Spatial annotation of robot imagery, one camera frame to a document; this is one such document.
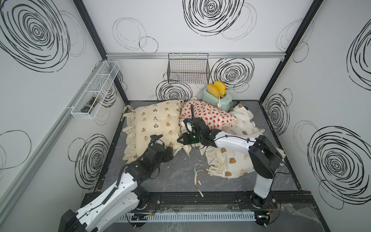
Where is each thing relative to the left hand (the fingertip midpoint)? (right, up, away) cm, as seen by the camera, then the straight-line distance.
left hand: (167, 149), depth 79 cm
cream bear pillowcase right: (+37, -7, 0) cm, 38 cm away
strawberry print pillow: (+28, +17, +10) cm, 34 cm away
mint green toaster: (+38, +27, +21) cm, 51 cm away
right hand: (+5, +4, +3) cm, 7 cm away
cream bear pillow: (-7, +15, +12) cm, 21 cm away
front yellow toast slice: (+29, +36, +22) cm, 51 cm away
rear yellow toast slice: (+35, +39, +21) cm, 56 cm away
